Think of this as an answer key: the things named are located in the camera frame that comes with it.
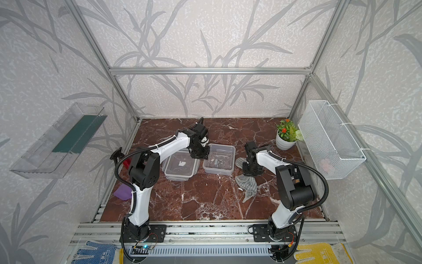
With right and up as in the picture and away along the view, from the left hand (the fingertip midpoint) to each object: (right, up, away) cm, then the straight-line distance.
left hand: (208, 158), depth 94 cm
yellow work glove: (+51, -37, -24) cm, 67 cm away
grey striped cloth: (+22, -13, -7) cm, 26 cm away
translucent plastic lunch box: (+7, -2, +5) cm, 9 cm away
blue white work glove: (-41, -36, -25) cm, 60 cm away
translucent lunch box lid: (-17, -5, +3) cm, 18 cm away
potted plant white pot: (+45, +7, +4) cm, 46 cm away
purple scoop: (-44, -17, -7) cm, 48 cm away
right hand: (+22, -8, -1) cm, 24 cm away
